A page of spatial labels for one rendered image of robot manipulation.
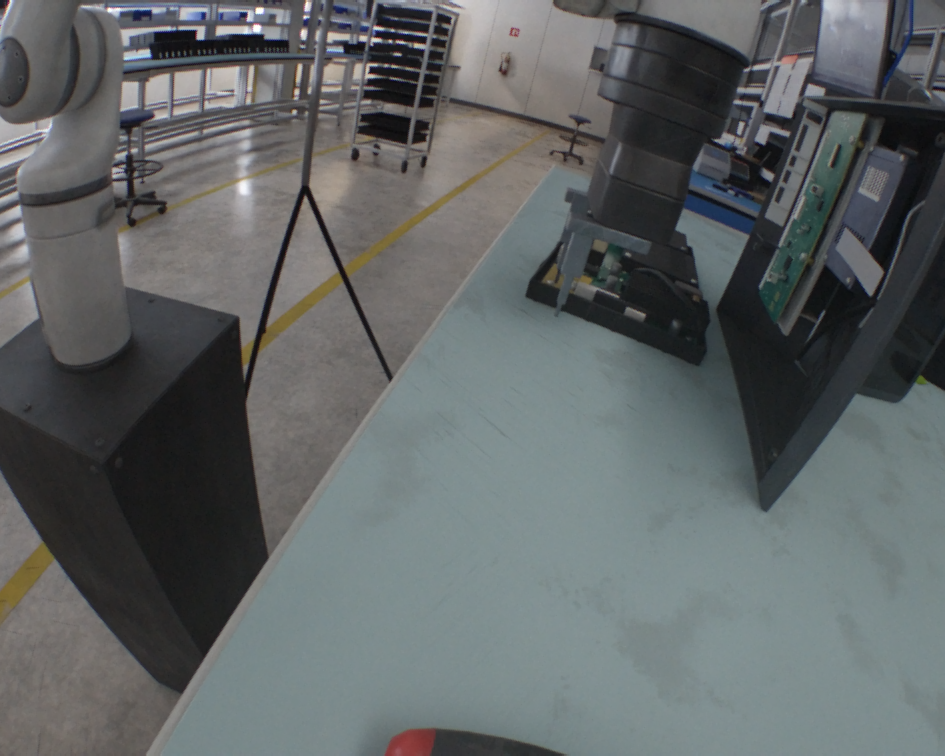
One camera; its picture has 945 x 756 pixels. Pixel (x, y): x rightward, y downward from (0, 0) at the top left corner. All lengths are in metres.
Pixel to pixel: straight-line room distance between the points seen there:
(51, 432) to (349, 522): 0.35
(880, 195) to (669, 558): 0.22
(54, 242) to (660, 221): 0.45
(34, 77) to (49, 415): 0.28
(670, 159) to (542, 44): 11.39
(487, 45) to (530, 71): 1.14
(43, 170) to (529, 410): 0.41
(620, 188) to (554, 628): 0.21
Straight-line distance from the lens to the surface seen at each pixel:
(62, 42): 0.42
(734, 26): 0.28
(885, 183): 0.31
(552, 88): 11.58
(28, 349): 0.61
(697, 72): 0.27
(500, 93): 11.76
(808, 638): 0.24
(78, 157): 0.46
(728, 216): 1.96
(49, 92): 0.43
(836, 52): 1.76
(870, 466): 0.39
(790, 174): 0.44
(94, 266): 0.48
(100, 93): 0.48
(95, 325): 0.51
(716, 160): 2.45
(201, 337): 0.55
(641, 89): 0.27
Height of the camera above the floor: 1.15
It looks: 36 degrees down
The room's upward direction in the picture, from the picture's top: 15 degrees clockwise
